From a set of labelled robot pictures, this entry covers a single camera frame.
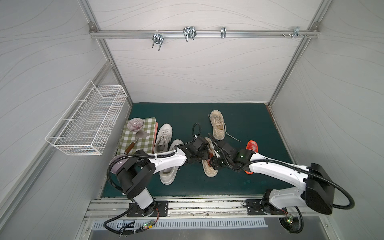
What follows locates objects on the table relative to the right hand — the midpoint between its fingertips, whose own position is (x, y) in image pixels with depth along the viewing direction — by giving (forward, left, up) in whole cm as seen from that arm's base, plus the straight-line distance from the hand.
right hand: (211, 161), depth 81 cm
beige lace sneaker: (-4, +1, -3) cm, 5 cm away
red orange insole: (+15, -28, -9) cm, 33 cm away
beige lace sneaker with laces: (+29, -6, -5) cm, 30 cm away
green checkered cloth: (+13, +42, -7) cm, 44 cm away
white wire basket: (+4, +60, +23) cm, 64 cm away
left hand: (+5, +2, -3) cm, 6 cm away
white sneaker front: (-9, +22, -1) cm, 24 cm away
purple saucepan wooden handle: (+10, +52, -7) cm, 53 cm away
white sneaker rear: (+13, +29, +1) cm, 31 cm away
